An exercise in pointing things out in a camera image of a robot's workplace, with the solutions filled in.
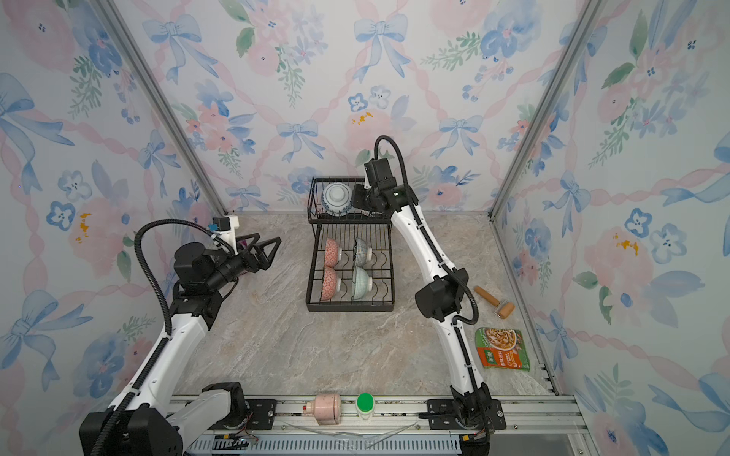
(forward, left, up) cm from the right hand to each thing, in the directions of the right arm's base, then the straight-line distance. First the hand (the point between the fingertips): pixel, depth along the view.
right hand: (355, 196), depth 88 cm
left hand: (-19, +21, +3) cm, 29 cm away
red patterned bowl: (-10, +8, -16) cm, 21 cm away
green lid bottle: (-54, -4, -18) cm, 57 cm away
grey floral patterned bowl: (-21, +7, -17) cm, 28 cm away
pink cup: (-55, +5, -19) cm, 58 cm away
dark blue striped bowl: (-9, -2, -17) cm, 20 cm away
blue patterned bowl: (0, +6, -1) cm, 6 cm away
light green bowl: (-20, -2, -19) cm, 27 cm away
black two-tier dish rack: (-8, +2, -26) cm, 27 cm away
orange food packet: (-37, -44, -28) cm, 64 cm away
